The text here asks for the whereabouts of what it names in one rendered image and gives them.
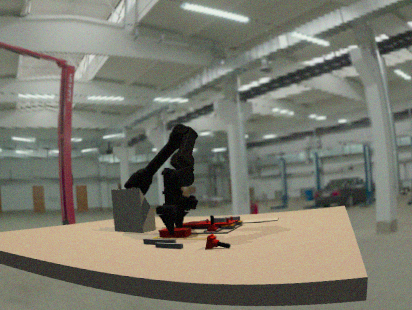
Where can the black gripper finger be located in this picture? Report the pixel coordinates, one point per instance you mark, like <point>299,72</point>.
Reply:
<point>169,222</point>
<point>179,219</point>

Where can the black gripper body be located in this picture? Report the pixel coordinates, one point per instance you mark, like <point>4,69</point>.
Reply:
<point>170,208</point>

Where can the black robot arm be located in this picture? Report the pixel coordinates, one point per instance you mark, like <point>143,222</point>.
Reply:
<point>183,138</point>

